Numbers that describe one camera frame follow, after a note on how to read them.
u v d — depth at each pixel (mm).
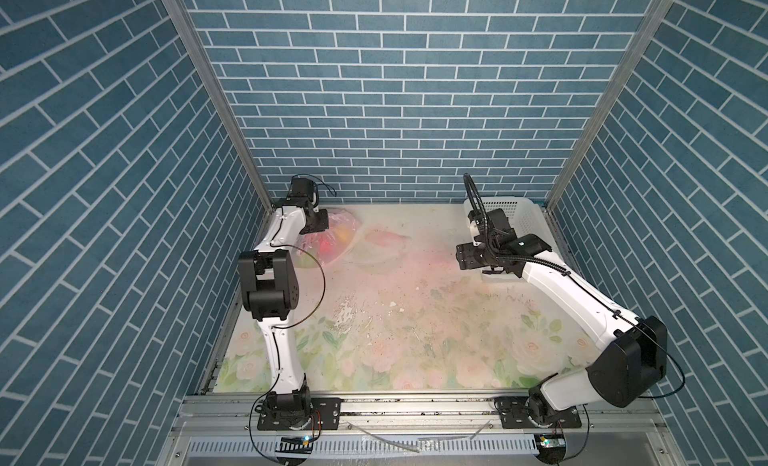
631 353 408
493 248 607
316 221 890
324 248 1012
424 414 753
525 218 1107
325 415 736
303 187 813
